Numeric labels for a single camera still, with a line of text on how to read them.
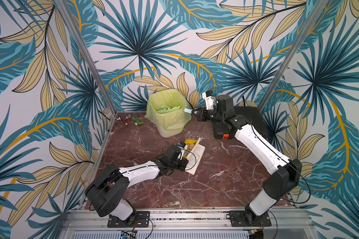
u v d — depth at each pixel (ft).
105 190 1.43
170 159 2.19
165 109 3.36
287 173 1.41
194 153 3.11
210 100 2.23
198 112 2.40
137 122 3.60
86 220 2.45
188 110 2.52
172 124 2.97
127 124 3.60
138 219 2.40
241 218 2.39
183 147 2.56
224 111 1.92
